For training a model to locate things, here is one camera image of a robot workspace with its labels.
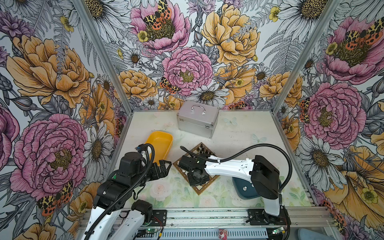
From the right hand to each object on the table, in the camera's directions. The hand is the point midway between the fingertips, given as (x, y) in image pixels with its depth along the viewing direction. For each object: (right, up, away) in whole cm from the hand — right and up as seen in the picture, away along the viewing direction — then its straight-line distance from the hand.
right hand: (197, 187), depth 80 cm
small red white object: (+11, -14, -14) cm, 23 cm away
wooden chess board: (+3, +18, +17) cm, 25 cm away
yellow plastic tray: (-24, +21, +22) cm, 39 cm away
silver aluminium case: (0, +36, +17) cm, 40 cm away
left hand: (-16, +12, -13) cm, 23 cm away
